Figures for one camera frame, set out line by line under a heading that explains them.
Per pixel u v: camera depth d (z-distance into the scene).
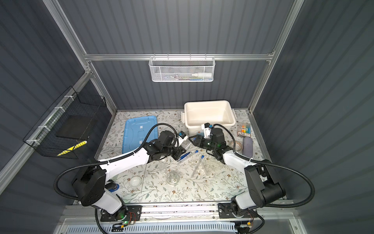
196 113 1.08
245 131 1.05
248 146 0.96
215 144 0.69
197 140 0.77
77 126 0.74
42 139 0.61
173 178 0.81
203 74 0.92
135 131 1.08
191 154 0.96
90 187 0.44
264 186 0.44
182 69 1.24
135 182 0.83
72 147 0.67
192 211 0.76
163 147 0.65
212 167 0.89
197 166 0.89
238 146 0.99
